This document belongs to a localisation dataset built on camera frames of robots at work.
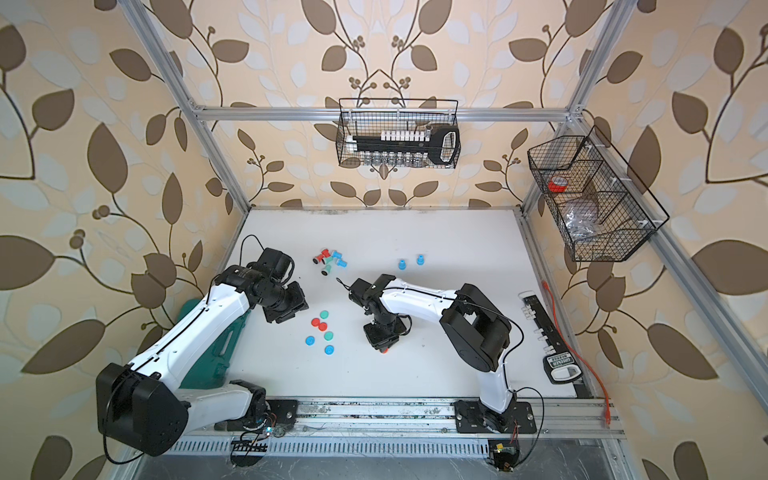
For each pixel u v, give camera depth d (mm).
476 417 735
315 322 911
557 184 806
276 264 651
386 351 845
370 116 912
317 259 1036
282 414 743
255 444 738
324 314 932
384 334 752
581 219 722
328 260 1044
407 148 849
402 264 1019
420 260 1031
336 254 1054
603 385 804
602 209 729
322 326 893
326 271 1016
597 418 755
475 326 510
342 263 1038
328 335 887
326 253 1058
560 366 808
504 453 721
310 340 871
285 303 683
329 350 845
